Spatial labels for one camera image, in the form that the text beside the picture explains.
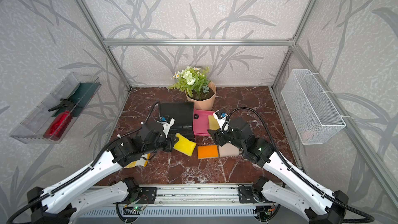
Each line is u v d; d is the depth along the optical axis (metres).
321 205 0.39
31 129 0.58
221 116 0.59
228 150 0.87
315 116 0.61
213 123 0.94
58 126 0.57
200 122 0.94
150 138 0.53
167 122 0.63
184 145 0.73
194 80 0.83
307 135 0.71
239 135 0.50
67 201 0.41
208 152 0.87
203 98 0.99
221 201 0.72
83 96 0.68
